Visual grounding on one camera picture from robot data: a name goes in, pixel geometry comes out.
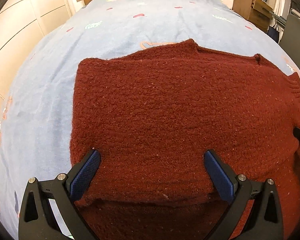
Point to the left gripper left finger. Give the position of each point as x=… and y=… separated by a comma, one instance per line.
x=37, y=220

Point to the cream wardrobe doors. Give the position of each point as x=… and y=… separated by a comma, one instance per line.
x=23, y=23

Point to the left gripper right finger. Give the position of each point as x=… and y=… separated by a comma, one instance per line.
x=265, y=220

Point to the grey office chair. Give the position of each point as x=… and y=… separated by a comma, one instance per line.
x=290, y=41

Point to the blue dinosaur print bedsheet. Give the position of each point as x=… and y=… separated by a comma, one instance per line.
x=36, y=121

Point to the wooden bedside cabinet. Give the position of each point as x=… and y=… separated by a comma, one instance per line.
x=256, y=12

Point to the dark red knitted sweater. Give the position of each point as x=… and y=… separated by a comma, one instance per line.
x=154, y=113

